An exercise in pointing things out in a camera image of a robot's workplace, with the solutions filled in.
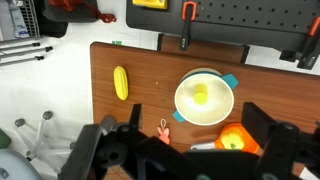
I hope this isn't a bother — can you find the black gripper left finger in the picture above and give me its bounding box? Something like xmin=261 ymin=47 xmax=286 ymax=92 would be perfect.
xmin=128 ymin=103 xmax=143 ymax=134

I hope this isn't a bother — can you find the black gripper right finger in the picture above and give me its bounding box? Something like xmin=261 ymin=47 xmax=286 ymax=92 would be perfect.
xmin=240 ymin=101 xmax=280 ymax=150

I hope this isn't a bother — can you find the yellow cylinder block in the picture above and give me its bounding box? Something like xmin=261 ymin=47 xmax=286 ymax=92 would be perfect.
xmin=193 ymin=83 xmax=209 ymax=106

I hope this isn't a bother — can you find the yellow toy bell pepper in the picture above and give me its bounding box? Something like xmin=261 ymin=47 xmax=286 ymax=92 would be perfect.
xmin=221 ymin=129 xmax=246 ymax=150

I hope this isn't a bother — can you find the pink bunny toy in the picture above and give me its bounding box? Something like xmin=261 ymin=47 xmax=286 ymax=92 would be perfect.
xmin=157 ymin=118 xmax=171 ymax=145

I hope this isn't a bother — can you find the yellow toy corn cob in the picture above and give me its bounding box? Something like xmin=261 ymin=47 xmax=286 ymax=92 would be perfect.
xmin=112 ymin=65 xmax=130 ymax=101

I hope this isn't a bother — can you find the white swivel office chair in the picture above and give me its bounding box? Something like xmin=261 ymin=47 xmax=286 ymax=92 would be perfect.
xmin=0 ymin=110 xmax=82 ymax=180

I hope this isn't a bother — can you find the black pegboard panel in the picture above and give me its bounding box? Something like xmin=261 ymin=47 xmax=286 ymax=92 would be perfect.
xmin=125 ymin=0 xmax=320 ymax=53

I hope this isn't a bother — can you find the yellow plastic box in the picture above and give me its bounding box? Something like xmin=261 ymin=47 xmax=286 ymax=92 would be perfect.
xmin=132 ymin=0 xmax=169 ymax=10

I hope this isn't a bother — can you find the grey tripod leg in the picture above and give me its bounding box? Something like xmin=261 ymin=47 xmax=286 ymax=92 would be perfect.
xmin=0 ymin=55 xmax=45 ymax=67
xmin=0 ymin=46 xmax=54 ymax=60
xmin=0 ymin=42 xmax=41 ymax=52

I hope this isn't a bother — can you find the green round object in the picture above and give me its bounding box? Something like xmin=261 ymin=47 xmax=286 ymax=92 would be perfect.
xmin=0 ymin=129 xmax=13 ymax=150

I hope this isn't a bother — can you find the orange cup with white handle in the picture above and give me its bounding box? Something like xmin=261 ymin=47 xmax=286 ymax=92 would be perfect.
xmin=190 ymin=122 xmax=261 ymax=155

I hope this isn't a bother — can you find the white bowl with teal handles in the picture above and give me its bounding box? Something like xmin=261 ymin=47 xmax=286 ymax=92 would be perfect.
xmin=172 ymin=67 xmax=240 ymax=127

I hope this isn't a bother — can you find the black clamp with orange handle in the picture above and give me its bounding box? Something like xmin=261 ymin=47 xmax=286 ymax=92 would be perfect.
xmin=179 ymin=1 xmax=198 ymax=52
xmin=279 ymin=16 xmax=320 ymax=71

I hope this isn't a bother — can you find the red cloth strap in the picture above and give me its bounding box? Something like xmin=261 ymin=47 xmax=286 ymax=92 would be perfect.
xmin=48 ymin=0 xmax=117 ymax=24

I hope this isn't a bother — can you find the wire rack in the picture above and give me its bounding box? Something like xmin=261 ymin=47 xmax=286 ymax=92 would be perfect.
xmin=0 ymin=0 xmax=41 ymax=40

